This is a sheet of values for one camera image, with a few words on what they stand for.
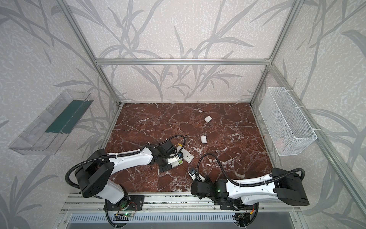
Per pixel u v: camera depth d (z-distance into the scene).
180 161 0.87
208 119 1.09
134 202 0.73
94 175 0.44
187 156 0.89
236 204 0.64
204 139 0.99
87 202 0.75
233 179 0.54
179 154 0.78
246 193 0.52
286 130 0.63
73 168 0.42
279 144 0.73
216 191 0.57
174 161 0.79
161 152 0.65
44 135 0.63
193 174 0.69
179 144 0.93
